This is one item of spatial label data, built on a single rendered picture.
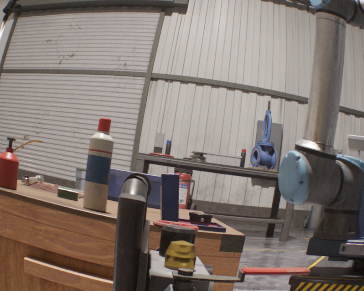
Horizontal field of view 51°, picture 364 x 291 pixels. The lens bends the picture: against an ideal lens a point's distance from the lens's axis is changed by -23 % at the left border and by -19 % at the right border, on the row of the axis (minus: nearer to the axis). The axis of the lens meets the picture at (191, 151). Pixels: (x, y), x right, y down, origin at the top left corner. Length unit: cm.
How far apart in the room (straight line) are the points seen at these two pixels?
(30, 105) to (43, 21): 222
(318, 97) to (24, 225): 90
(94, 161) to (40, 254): 31
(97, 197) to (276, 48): 851
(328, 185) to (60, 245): 77
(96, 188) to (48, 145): 835
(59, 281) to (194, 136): 797
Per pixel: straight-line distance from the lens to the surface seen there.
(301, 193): 125
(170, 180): 105
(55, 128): 939
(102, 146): 109
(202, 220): 108
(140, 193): 42
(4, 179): 117
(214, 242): 105
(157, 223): 71
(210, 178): 882
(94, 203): 109
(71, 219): 105
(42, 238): 108
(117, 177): 172
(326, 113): 128
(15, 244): 114
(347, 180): 135
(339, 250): 137
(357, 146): 173
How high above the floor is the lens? 56
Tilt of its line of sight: 4 degrees up
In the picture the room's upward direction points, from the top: 8 degrees clockwise
